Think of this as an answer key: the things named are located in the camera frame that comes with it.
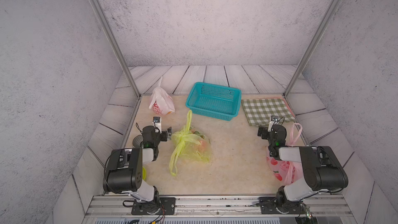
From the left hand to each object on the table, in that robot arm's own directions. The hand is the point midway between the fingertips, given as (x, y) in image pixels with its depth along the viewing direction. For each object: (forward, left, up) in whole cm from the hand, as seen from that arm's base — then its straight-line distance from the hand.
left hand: (165, 126), depth 95 cm
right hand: (-1, -64, +1) cm, 64 cm away
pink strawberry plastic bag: (-29, -63, +1) cm, 69 cm away
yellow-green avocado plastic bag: (-15, -17, +6) cm, 23 cm away
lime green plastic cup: (-26, +7, -3) cm, 27 cm away
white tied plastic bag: (+16, +3, +4) cm, 17 cm away
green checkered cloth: (+16, -63, -6) cm, 66 cm away
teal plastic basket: (+27, -32, -7) cm, 42 cm away
